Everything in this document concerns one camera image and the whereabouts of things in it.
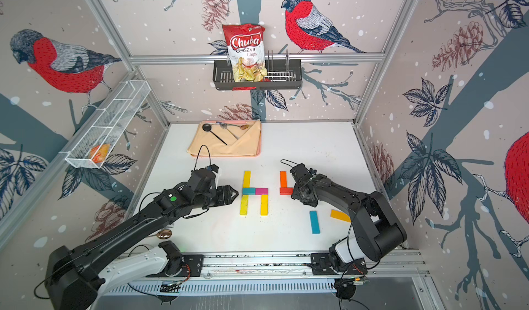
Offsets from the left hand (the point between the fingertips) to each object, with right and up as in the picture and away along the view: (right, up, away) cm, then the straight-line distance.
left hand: (236, 191), depth 76 cm
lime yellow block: (+10, -10, +11) cm, 18 cm away
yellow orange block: (+43, -13, +10) cm, 46 cm away
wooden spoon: (-3, +27, +40) cm, 49 cm away
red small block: (+20, -4, +17) cm, 27 cm away
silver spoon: (-14, +28, +42) cm, 52 cm away
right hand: (+26, -5, +14) cm, 30 cm away
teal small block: (+3, -4, +16) cm, 17 cm away
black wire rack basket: (+18, +51, +19) cm, 57 cm away
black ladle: (-24, +27, +42) cm, 55 cm away
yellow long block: (+1, -9, +11) cm, 15 cm away
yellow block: (+1, 0, +21) cm, 21 cm away
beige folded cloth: (-12, +20, +38) cm, 45 cm away
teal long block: (+32, -16, +8) cm, 37 cm away
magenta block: (+9, -4, +16) cm, 19 cm away
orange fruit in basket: (-44, +15, -9) cm, 47 cm away
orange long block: (+19, +1, +19) cm, 27 cm away
